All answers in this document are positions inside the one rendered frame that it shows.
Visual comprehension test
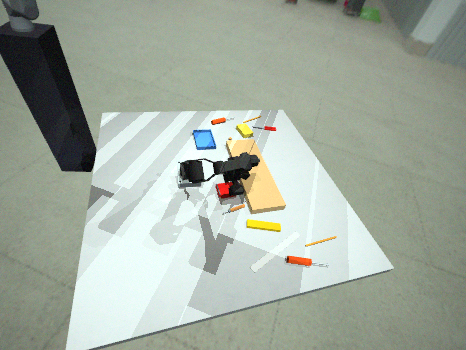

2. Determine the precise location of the red rectangular block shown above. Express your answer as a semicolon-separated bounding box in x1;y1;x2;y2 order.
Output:
215;182;236;199

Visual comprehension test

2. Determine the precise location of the white flat strip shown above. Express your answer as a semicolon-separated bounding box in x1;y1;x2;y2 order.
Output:
250;231;300;273

